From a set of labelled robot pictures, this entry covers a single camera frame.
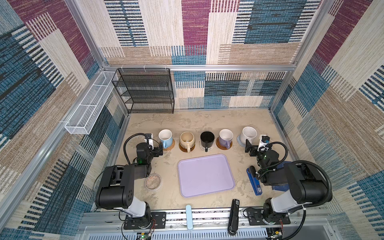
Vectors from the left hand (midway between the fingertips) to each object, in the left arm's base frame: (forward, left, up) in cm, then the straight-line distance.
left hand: (153, 143), depth 95 cm
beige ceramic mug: (+4, -21, -3) cm, 21 cm away
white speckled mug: (+6, -61, 0) cm, 61 cm away
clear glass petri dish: (-22, -2, -7) cm, 23 cm away
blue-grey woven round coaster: (+6, -55, -5) cm, 56 cm away
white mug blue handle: (+4, -8, +1) cm, 9 cm away
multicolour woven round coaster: (-2, -35, -5) cm, 35 cm away
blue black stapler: (-18, -57, -4) cm, 60 cm away
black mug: (0, -33, +4) cm, 33 cm away
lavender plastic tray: (-18, -31, -7) cm, 37 cm away
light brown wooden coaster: (-1, -43, -5) cm, 43 cm away
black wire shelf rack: (+38, +9, +11) cm, 41 cm away
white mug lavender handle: (+4, -46, -2) cm, 46 cm away
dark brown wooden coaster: (-5, -20, -2) cm, 20 cm away
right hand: (-2, -62, +3) cm, 63 cm away
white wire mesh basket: (+9, +42, +12) cm, 45 cm away
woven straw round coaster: (+1, -11, -6) cm, 12 cm away
